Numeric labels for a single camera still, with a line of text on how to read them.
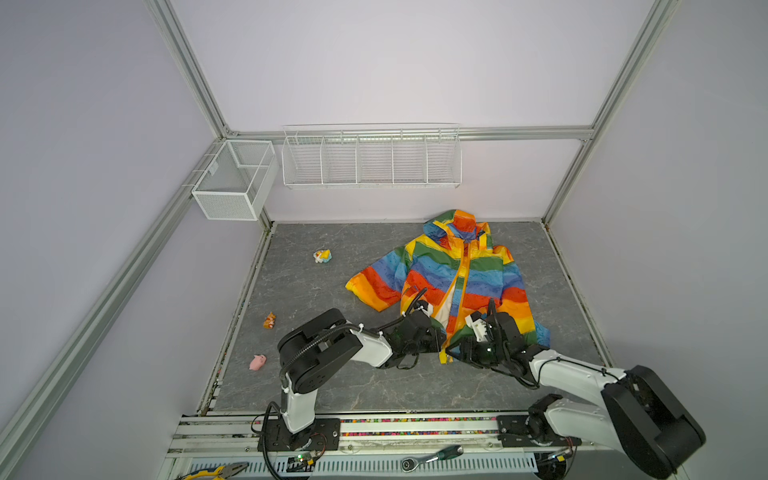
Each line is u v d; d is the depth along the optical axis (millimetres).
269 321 927
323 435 737
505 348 685
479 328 823
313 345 449
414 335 721
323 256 1052
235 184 994
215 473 681
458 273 1027
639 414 422
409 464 689
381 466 707
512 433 739
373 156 997
